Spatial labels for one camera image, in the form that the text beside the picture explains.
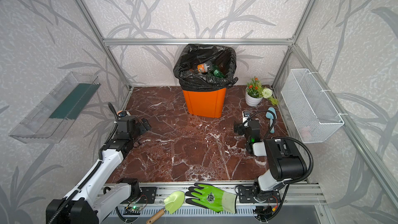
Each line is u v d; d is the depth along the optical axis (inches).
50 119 25.3
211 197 28.4
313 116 24.0
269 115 41.1
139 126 29.3
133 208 27.8
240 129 33.3
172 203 28.3
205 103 35.9
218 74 36.0
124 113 28.5
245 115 32.3
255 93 41.2
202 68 36.1
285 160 18.0
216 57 36.9
